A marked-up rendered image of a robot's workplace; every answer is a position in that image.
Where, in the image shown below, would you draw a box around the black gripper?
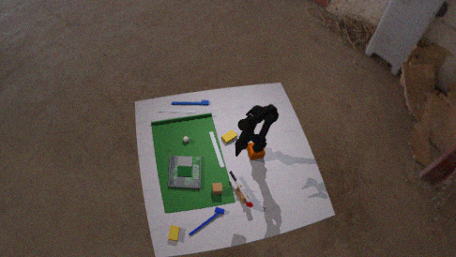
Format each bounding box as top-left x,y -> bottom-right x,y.
235,129 -> 254,157

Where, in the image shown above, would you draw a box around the green putting mat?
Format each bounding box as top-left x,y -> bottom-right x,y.
152,115 -> 236,213

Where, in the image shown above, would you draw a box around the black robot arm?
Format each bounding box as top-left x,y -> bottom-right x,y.
237,104 -> 279,154

